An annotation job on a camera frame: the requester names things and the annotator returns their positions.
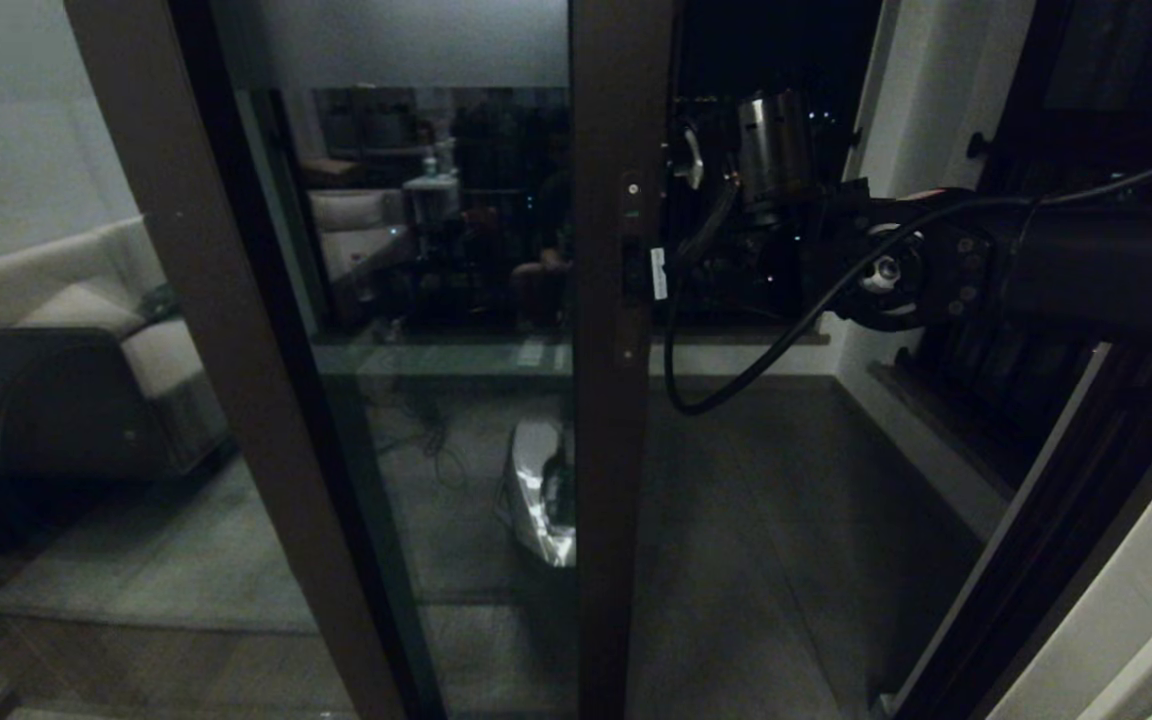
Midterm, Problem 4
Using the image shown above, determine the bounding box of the recessed brown door handle plate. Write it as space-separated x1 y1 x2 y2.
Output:
618 178 649 368

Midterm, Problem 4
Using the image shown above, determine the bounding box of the brown framed sliding glass door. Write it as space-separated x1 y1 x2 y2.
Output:
211 0 677 720

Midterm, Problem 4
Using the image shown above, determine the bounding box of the black metal balcony railing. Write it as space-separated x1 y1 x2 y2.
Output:
651 120 862 336

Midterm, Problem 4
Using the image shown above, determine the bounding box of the grey stone balcony sill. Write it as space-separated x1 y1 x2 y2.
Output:
314 328 830 351

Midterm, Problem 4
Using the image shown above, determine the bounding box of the grey stone side window sill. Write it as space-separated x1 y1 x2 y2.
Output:
866 360 1022 501

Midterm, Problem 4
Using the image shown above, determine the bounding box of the brown framed fixed glass door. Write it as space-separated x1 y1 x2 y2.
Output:
0 0 407 720

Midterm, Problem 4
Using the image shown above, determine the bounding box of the small grey right wrist camera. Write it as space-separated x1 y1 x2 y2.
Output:
674 118 712 196

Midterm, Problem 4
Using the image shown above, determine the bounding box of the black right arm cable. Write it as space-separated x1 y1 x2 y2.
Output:
662 135 1152 416

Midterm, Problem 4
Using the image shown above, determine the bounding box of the dark door jamb frame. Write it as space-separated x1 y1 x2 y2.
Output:
886 95 1152 720

